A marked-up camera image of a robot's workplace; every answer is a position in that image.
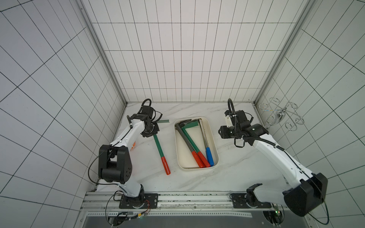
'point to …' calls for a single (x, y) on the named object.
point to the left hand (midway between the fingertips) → (154, 134)
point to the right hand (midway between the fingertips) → (222, 128)
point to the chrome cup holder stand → (287, 111)
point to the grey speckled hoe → (195, 154)
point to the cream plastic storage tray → (185, 158)
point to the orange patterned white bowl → (133, 146)
